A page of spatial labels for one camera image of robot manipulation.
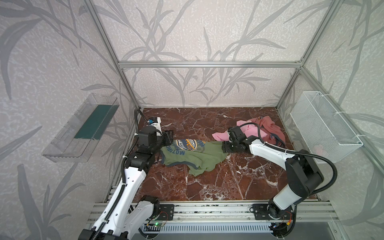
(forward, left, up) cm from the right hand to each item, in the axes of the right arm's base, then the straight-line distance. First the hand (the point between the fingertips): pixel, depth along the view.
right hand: (226, 143), depth 92 cm
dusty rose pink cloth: (+8, -34, -3) cm, 35 cm away
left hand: (-3, +29, +21) cm, 36 cm away
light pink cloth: (+8, -16, +2) cm, 18 cm away
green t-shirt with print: (-7, +19, -2) cm, 21 cm away
